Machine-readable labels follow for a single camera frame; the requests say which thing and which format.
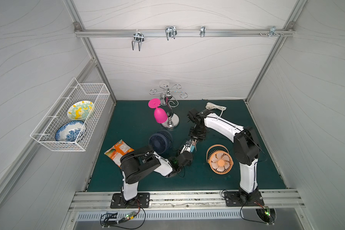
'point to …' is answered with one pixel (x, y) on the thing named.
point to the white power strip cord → (211, 106)
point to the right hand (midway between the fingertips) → (192, 139)
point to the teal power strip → (192, 148)
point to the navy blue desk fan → (161, 142)
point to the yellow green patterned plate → (80, 110)
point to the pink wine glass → (160, 115)
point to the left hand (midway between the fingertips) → (190, 152)
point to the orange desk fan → (221, 162)
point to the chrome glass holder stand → (173, 120)
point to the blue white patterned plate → (69, 131)
